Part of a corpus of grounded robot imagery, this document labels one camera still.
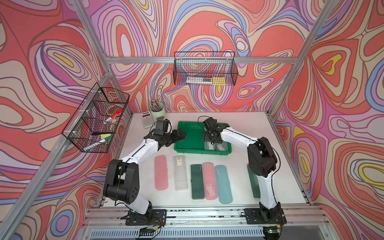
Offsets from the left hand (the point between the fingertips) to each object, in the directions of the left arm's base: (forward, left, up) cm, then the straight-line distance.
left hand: (182, 136), depth 89 cm
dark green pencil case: (-23, -9, -13) cm, 28 cm away
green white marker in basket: (-12, +36, +14) cm, 40 cm away
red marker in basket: (+1, +31, +19) cm, 37 cm away
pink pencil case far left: (-17, +13, -14) cm, 25 cm away
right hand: (+3, -18, -10) cm, 21 cm away
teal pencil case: (-30, -24, -14) cm, 41 cm away
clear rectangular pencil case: (-21, 0, -14) cm, 25 cm away
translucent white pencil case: (0, -26, -11) cm, 29 cm away
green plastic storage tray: (+2, -7, -10) cm, 13 cm away
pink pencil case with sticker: (-22, -16, -13) cm, 31 cm away
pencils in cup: (+24, +20, +3) cm, 31 cm away
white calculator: (+25, +29, -12) cm, 41 cm away
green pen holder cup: (+20, +15, 0) cm, 25 cm away
